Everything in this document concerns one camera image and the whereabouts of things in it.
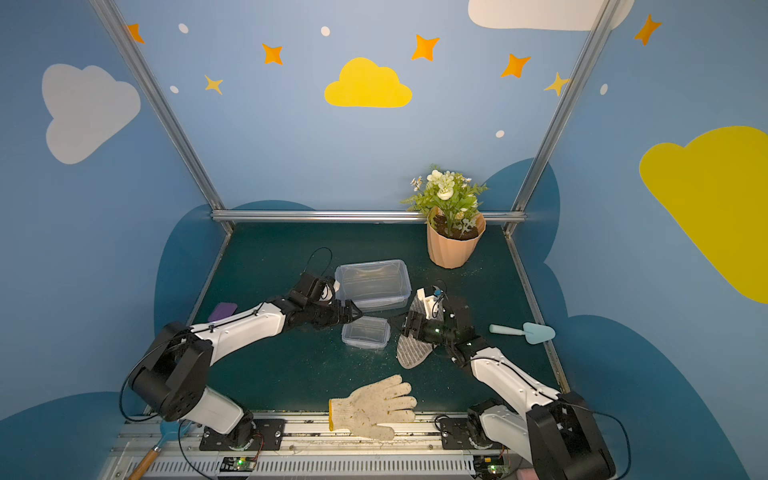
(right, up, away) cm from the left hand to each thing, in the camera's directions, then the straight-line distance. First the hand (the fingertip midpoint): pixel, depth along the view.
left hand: (357, 316), depth 87 cm
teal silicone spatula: (+56, -6, +7) cm, 56 cm away
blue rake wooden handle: (-46, -26, -12) cm, 55 cm away
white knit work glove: (+3, -23, -9) cm, 25 cm away
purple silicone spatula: (-45, 0, +10) cm, 46 cm away
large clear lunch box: (+4, +7, +15) cm, 17 cm away
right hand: (+13, 0, -5) cm, 14 cm away
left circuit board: (-27, -33, -16) cm, 45 cm away
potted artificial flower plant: (+33, +30, +17) cm, 47 cm away
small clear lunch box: (+2, -6, +5) cm, 8 cm away
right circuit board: (+34, -34, -15) cm, 50 cm away
